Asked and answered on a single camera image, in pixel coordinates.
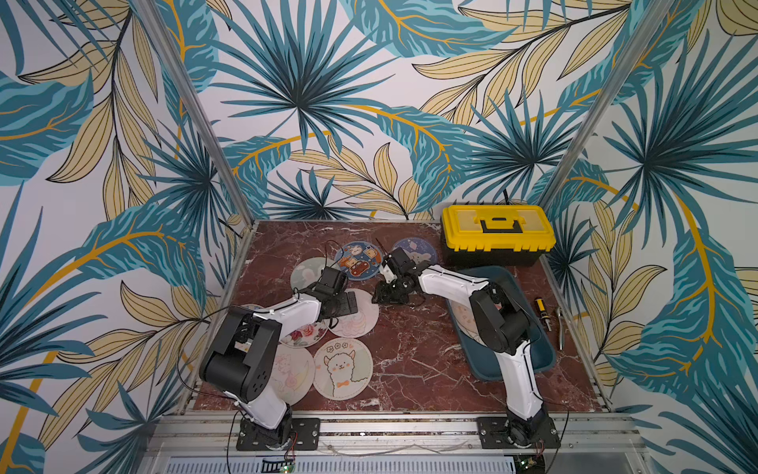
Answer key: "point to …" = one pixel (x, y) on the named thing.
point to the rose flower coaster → (306, 335)
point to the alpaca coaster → (342, 368)
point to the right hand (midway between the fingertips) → (377, 299)
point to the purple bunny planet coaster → (417, 250)
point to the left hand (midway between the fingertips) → (340, 309)
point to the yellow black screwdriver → (542, 308)
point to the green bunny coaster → (308, 271)
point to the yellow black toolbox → (494, 235)
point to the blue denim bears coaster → (359, 260)
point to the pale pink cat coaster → (292, 375)
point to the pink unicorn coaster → (360, 323)
